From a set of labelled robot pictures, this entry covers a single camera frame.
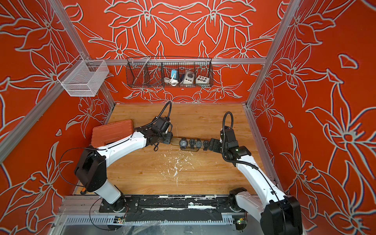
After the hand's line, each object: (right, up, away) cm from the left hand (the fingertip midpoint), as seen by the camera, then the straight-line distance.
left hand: (169, 135), depth 88 cm
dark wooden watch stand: (+4, -4, +1) cm, 6 cm away
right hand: (+26, -4, -6) cm, 26 cm away
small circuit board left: (-23, -40, -17) cm, 49 cm away
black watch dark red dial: (+14, -5, 0) cm, 15 cm away
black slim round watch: (+18, -5, -1) cm, 19 cm away
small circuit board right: (+38, -40, -18) cm, 58 cm away
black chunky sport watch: (+9, -5, -1) cm, 10 cm away
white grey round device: (+12, +37, +4) cm, 39 cm away
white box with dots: (+21, +36, +6) cm, 42 cm away
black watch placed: (+22, -5, -2) cm, 23 cm away
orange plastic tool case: (-41, 0, +6) cm, 42 cm away
